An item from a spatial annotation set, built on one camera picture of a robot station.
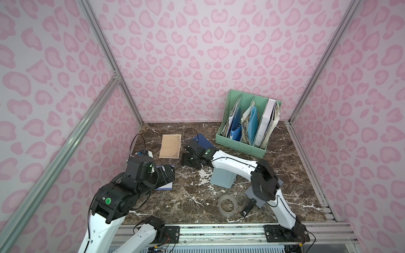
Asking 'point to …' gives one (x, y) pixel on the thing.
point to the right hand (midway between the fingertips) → (182, 163)
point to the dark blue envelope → (203, 142)
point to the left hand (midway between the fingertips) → (167, 170)
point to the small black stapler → (248, 207)
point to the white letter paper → (169, 186)
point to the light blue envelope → (223, 178)
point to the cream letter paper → (170, 146)
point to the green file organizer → (232, 132)
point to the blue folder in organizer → (252, 124)
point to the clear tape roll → (229, 197)
